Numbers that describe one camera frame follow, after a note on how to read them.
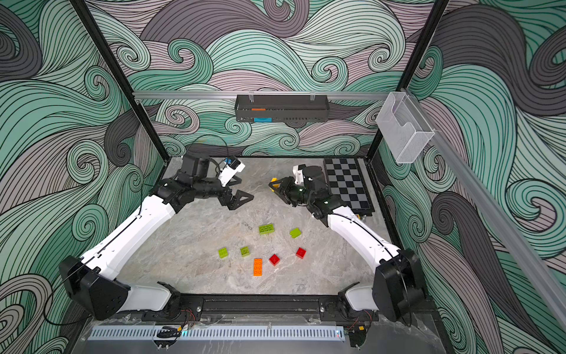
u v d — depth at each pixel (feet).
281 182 2.35
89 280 1.24
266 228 3.03
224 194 2.09
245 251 2.82
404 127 2.50
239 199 2.08
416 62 2.73
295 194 2.24
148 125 3.50
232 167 2.04
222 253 2.80
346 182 3.49
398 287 1.32
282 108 3.15
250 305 2.45
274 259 2.74
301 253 2.81
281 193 2.28
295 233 3.00
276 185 2.50
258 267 2.71
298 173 2.43
